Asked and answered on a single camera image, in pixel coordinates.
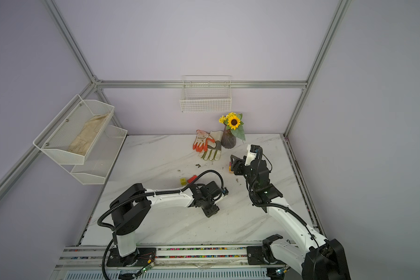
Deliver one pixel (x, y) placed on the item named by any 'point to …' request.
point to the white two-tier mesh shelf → (95, 167)
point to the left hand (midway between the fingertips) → (211, 207)
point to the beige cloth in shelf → (80, 143)
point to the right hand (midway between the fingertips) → (236, 155)
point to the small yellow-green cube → (183, 181)
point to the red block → (192, 178)
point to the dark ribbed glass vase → (228, 139)
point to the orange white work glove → (200, 142)
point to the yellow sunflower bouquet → (233, 122)
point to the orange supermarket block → (230, 168)
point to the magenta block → (230, 163)
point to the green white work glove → (214, 148)
